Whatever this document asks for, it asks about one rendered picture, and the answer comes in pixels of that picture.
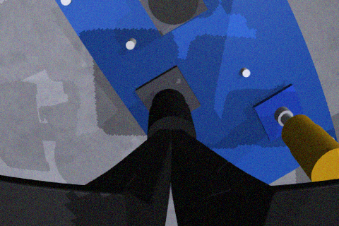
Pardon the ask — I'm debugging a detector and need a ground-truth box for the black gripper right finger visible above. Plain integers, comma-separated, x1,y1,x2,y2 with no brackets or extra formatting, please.
170,129,339,226

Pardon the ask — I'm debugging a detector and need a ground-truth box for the blue circuit board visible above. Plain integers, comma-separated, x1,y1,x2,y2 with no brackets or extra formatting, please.
55,0,339,184

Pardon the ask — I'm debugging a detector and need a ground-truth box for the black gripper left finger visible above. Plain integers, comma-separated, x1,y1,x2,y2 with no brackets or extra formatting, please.
0,129,172,226

